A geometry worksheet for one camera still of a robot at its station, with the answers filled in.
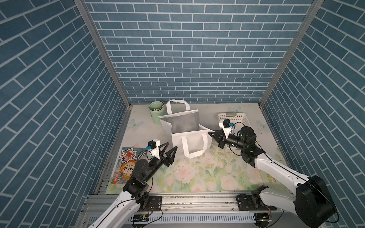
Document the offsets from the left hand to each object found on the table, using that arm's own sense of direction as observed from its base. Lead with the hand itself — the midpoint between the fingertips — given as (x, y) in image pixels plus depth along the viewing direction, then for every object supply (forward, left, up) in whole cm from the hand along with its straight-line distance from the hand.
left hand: (176, 147), depth 72 cm
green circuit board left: (-28, +18, -24) cm, 41 cm away
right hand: (+7, -18, +3) cm, 20 cm away
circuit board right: (-28, -44, -21) cm, 56 cm away
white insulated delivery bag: (+5, -7, +2) cm, 8 cm away
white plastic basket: (+33, -46, -18) cm, 60 cm away
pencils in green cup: (+38, +17, -10) cm, 43 cm away
